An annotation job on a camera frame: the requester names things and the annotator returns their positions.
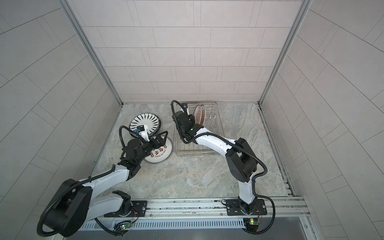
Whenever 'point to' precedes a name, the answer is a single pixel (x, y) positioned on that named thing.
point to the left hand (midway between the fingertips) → (167, 132)
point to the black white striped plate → (153, 122)
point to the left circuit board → (121, 227)
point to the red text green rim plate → (161, 154)
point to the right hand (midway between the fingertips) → (182, 117)
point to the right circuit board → (252, 224)
